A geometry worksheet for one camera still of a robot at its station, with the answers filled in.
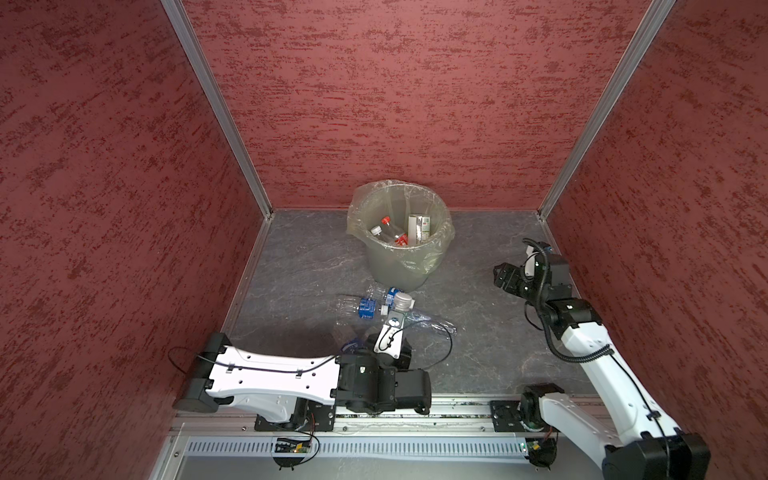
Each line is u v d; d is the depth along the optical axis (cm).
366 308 87
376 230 92
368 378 45
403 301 63
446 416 76
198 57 78
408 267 78
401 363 58
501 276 73
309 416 73
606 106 88
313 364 44
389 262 95
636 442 39
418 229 93
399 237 96
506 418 74
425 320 88
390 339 56
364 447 77
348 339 81
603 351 45
